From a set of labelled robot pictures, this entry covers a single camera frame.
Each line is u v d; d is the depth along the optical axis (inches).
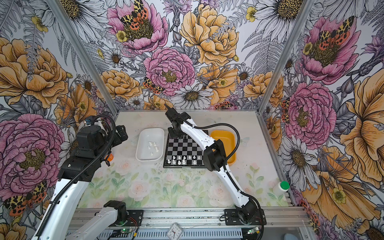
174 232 27.1
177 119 28.2
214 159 24.7
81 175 16.7
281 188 29.8
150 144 39.1
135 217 29.0
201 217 30.0
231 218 29.1
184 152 38.3
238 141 23.5
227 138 40.3
